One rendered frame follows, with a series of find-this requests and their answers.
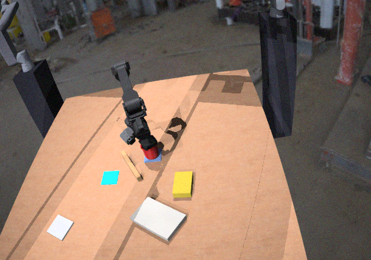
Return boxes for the dark brown long bar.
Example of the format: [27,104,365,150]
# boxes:
[121,150,142,181]

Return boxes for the dark red cup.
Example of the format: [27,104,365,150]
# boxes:
[140,145,159,160]

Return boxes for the olive yellow rectangular block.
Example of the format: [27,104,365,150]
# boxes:
[172,171,194,197]

